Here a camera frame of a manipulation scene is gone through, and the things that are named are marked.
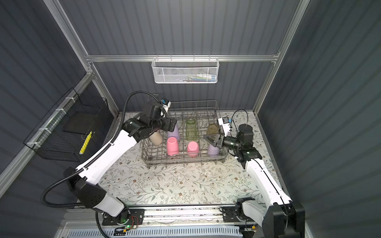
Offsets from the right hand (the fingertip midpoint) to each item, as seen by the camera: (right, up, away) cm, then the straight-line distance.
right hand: (208, 137), depth 71 cm
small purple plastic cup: (+4, -9, +14) cm, 18 cm away
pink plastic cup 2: (-8, -8, +13) cm, 17 cm away
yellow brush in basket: (-59, -2, -2) cm, 59 cm away
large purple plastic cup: (-19, +1, +23) cm, 29 cm away
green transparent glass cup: (-9, +3, +23) cm, 25 cm away
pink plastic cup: (-20, -6, +16) cm, 27 cm away
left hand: (-19, +9, +3) cm, 22 cm away
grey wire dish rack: (+2, +16, +44) cm, 47 cm away
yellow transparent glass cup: (+5, +4, +23) cm, 24 cm away
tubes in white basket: (-1, +36, +20) cm, 41 cm away
